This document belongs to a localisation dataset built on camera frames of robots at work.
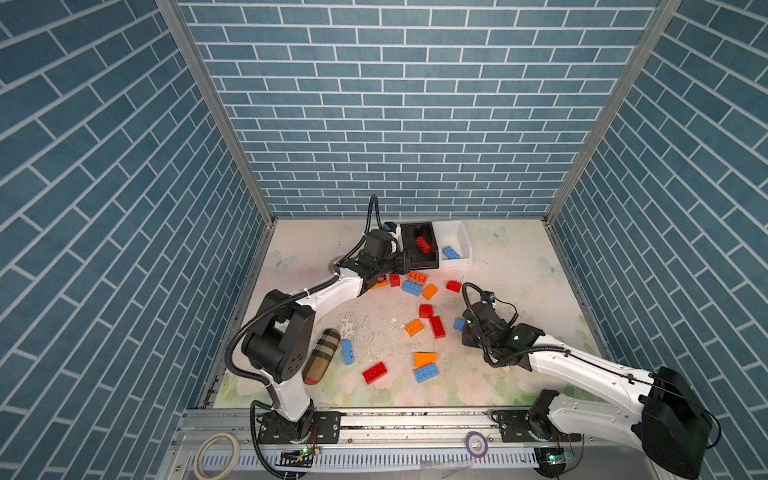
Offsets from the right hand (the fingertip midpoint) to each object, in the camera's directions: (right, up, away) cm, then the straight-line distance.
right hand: (466, 330), depth 85 cm
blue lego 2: (-34, -6, 0) cm, 35 cm away
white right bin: (+2, +29, +30) cm, 41 cm away
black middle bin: (-12, +19, +18) cm, 29 cm away
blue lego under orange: (-15, +10, +14) cm, 23 cm away
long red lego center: (-8, -1, +6) cm, 10 cm away
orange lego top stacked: (-13, +14, +14) cm, 24 cm away
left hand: (-14, +21, +5) cm, 26 cm away
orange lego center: (-15, -1, +5) cm, 16 cm away
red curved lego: (-1, +11, +15) cm, 18 cm away
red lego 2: (-26, -11, -2) cm, 29 cm away
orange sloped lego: (-13, -8, 0) cm, 15 cm away
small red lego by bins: (-21, +13, +14) cm, 28 cm away
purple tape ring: (0, -25, -14) cm, 29 cm away
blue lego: (0, +22, +23) cm, 32 cm away
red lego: (-11, +25, +24) cm, 36 cm away
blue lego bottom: (-12, -11, -3) cm, 16 cm away
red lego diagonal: (-10, +22, +24) cm, 34 cm away
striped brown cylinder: (-41, -7, -3) cm, 42 cm away
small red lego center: (-11, +3, +9) cm, 15 cm away
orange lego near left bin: (-26, +11, +17) cm, 33 cm away
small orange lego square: (-9, +9, +14) cm, 19 cm away
